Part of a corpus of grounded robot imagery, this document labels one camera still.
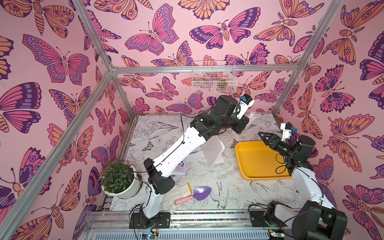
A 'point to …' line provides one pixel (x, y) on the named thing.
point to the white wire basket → (214, 76)
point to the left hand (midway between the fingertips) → (250, 118)
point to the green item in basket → (222, 84)
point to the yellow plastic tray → (258, 161)
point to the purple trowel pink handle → (200, 192)
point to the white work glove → (177, 192)
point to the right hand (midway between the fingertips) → (263, 135)
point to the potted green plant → (121, 178)
